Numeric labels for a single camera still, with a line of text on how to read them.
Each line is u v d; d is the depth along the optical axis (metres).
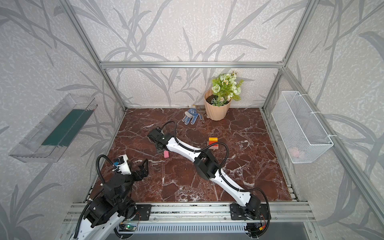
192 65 0.96
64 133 0.61
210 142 0.99
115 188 0.53
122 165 0.63
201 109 1.16
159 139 0.74
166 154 0.94
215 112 1.04
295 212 0.76
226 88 0.96
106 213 0.52
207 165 0.63
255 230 0.69
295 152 0.73
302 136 0.62
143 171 0.67
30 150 0.58
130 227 0.71
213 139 1.00
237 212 0.73
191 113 1.15
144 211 0.74
